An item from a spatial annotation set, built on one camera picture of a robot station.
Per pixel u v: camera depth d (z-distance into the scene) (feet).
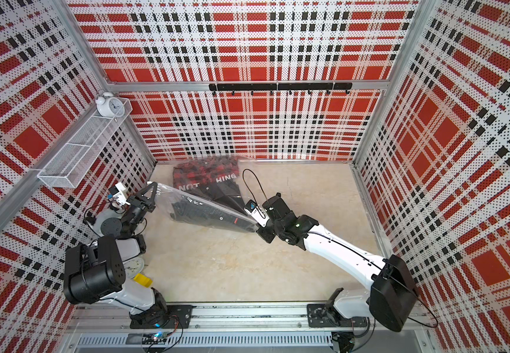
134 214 2.32
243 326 2.41
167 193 2.60
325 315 2.40
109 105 2.63
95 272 1.49
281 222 1.94
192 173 3.64
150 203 2.41
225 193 3.40
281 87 2.95
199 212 2.63
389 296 1.31
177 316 2.41
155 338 2.28
